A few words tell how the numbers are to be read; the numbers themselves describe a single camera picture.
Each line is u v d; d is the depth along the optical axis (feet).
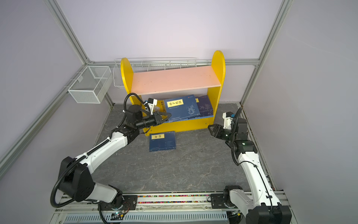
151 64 3.08
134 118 2.00
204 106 3.09
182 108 2.54
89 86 3.16
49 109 2.17
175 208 2.38
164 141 3.18
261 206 1.26
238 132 1.87
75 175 1.34
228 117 2.25
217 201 2.43
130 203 2.41
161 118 2.32
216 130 2.23
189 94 3.23
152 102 2.33
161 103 2.33
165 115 2.42
